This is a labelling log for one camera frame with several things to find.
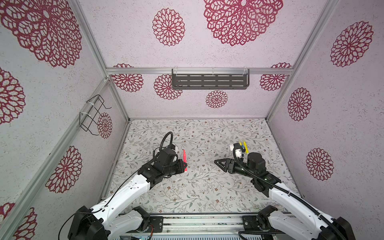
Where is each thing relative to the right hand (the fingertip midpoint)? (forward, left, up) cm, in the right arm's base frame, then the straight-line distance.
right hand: (216, 160), depth 74 cm
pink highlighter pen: (+3, +16, -4) cm, 17 cm away
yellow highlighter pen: (+23, -24, -20) cm, 39 cm away
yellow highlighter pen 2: (+26, -21, -21) cm, 39 cm away
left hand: (-1, +15, -6) cm, 17 cm away
